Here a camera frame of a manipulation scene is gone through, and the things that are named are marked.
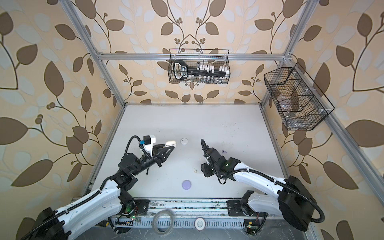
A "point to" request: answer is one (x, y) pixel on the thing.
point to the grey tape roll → (155, 221)
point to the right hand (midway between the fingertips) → (206, 170)
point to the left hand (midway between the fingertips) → (171, 144)
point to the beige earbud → (195, 171)
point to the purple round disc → (186, 184)
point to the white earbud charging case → (184, 141)
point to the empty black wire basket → (301, 104)
